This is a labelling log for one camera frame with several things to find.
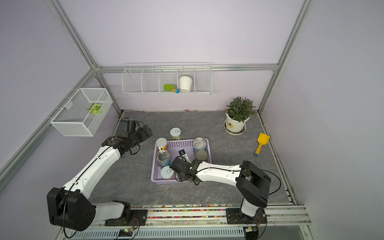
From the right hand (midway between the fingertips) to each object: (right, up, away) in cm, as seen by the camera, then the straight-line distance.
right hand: (186, 168), depth 85 cm
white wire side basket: (-58, +30, -4) cm, 65 cm away
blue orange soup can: (+7, +14, +4) cm, 16 cm away
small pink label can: (-11, -2, -2) cm, 11 cm away
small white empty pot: (-2, +50, +7) cm, 51 cm away
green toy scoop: (-13, +51, +16) cm, 55 cm away
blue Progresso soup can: (-13, +6, -2) cm, 15 cm away
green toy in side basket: (-50, +34, -4) cm, 60 cm away
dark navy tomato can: (+9, +8, 0) cm, 12 cm away
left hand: (-23, +20, -2) cm, 30 cm away
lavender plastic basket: (-18, -5, +1) cm, 19 cm away
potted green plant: (+32, +33, +11) cm, 48 cm away
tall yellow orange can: (-15, +14, 0) cm, 20 cm away
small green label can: (-9, +20, +17) cm, 27 cm away
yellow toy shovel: (+52, +15, +20) cm, 58 cm away
